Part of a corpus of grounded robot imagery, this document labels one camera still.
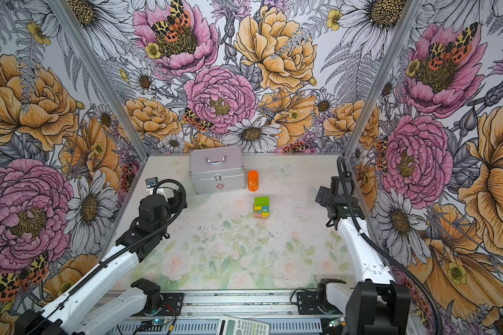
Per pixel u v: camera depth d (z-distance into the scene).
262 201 0.92
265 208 0.93
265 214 0.95
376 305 0.39
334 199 0.62
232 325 0.70
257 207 0.92
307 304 0.74
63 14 0.72
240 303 0.76
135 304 0.59
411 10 0.72
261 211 0.93
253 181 1.02
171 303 0.73
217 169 0.96
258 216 0.94
